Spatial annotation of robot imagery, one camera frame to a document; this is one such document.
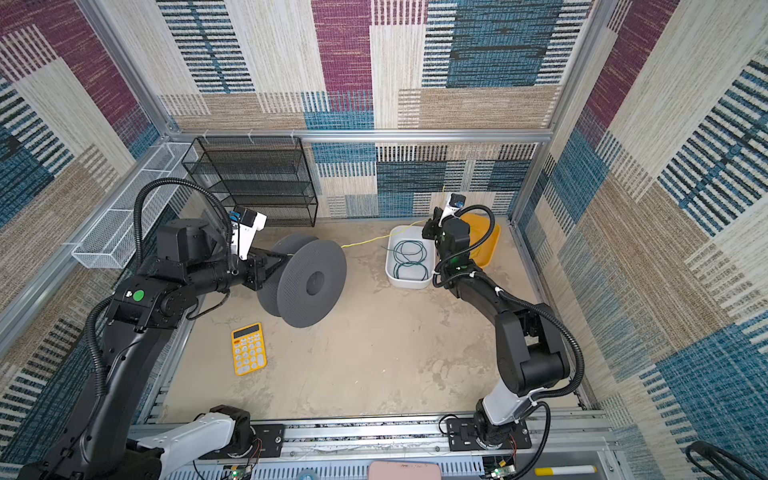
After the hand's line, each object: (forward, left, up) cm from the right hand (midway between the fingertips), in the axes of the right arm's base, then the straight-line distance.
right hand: (436, 210), depth 87 cm
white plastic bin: (-5, +6, -26) cm, 27 cm away
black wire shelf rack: (+27, +55, -6) cm, 62 cm away
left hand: (-23, +36, +12) cm, 44 cm away
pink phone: (-59, +12, -24) cm, 64 cm away
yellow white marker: (-60, -19, -26) cm, 68 cm away
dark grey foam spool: (-29, +31, +7) cm, 43 cm away
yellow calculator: (-29, +55, -25) cm, 67 cm away
